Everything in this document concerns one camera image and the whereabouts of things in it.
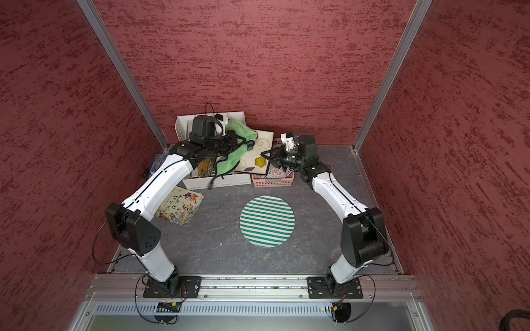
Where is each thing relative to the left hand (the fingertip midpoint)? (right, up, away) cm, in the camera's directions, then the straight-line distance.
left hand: (245, 143), depth 78 cm
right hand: (+6, -6, -1) cm, 8 cm away
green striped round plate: (+8, -34, +12) cm, 37 cm away
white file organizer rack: (-33, +11, +20) cm, 40 cm away
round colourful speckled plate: (+12, -11, -4) cm, 17 cm away
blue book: (-54, -6, +35) cm, 64 cm away
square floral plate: (+3, -7, -2) cm, 8 cm away
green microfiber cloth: (+1, +3, 0) cm, 3 cm away
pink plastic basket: (+7, -16, +20) cm, 27 cm away
